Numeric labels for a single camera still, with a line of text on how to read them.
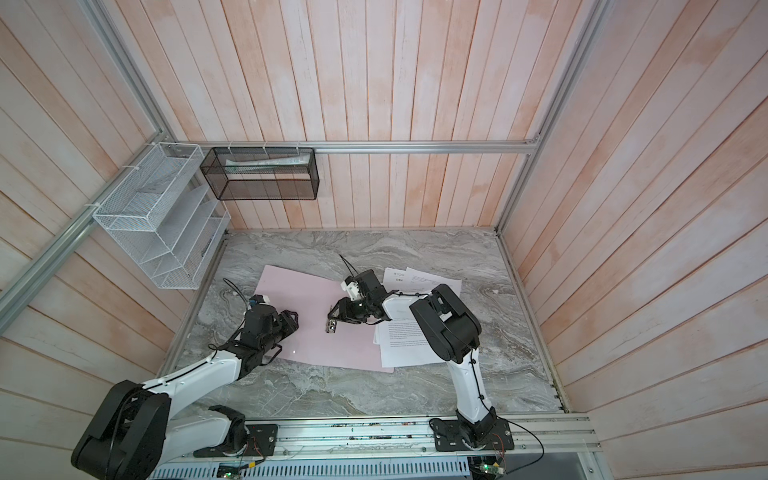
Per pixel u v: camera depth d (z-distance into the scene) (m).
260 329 0.68
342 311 0.87
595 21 0.70
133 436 0.41
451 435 0.73
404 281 1.04
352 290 0.91
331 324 0.94
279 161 0.90
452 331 0.54
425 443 0.73
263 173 1.04
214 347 0.64
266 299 0.82
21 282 0.53
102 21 0.68
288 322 0.80
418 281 1.04
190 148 0.94
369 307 0.78
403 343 0.90
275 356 0.74
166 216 0.73
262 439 0.74
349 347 0.89
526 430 0.65
